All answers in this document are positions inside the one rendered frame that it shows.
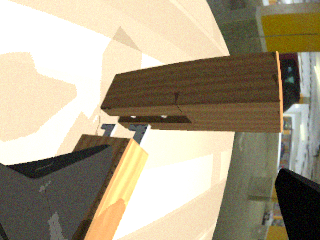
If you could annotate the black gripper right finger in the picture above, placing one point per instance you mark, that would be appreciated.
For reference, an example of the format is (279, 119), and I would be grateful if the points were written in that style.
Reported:
(299, 200)

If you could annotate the light brown wooden board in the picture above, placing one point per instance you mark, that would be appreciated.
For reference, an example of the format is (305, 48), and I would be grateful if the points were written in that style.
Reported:
(128, 160)

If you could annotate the brown wooden post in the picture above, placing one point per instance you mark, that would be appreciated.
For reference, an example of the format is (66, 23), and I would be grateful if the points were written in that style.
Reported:
(237, 93)

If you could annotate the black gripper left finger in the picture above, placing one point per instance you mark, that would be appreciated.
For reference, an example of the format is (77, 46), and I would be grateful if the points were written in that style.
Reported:
(47, 199)

